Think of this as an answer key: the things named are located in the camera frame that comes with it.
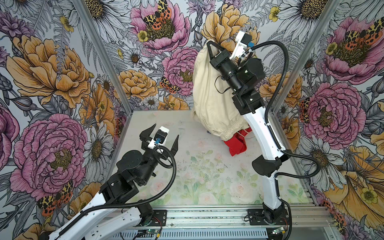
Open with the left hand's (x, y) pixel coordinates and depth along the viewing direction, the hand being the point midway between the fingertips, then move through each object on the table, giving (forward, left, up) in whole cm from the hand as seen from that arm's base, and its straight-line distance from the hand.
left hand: (165, 134), depth 60 cm
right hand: (+19, -15, +26) cm, 35 cm away
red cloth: (+12, -37, -27) cm, 47 cm away
